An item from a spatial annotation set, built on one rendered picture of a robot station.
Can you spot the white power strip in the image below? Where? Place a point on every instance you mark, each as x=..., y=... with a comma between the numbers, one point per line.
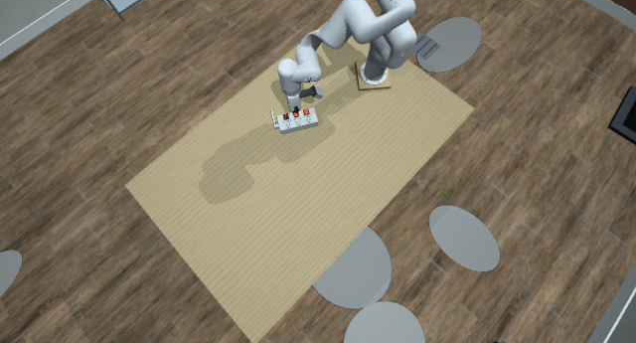
x=291, y=122

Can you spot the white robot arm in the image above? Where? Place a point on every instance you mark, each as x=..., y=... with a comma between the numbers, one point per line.
x=356, y=17

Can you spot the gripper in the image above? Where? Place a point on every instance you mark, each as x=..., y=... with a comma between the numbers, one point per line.
x=294, y=102

